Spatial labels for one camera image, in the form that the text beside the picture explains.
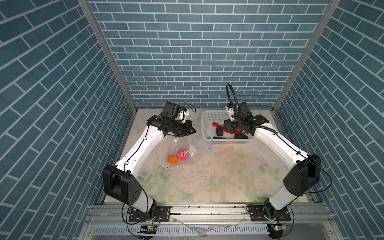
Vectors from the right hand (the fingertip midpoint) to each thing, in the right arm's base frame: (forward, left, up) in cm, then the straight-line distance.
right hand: (227, 121), depth 85 cm
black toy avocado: (+3, -11, -18) cm, 21 cm away
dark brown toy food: (+5, +3, -16) cm, 17 cm away
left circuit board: (-52, +37, -24) cm, 68 cm away
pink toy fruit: (-15, +25, -15) cm, 33 cm away
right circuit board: (-46, -25, -24) cm, 57 cm away
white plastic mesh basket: (+8, +6, -21) cm, 24 cm away
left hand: (-10, +17, +4) cm, 20 cm away
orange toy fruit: (-17, +31, -17) cm, 39 cm away
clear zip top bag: (-11, +21, -16) cm, 28 cm away
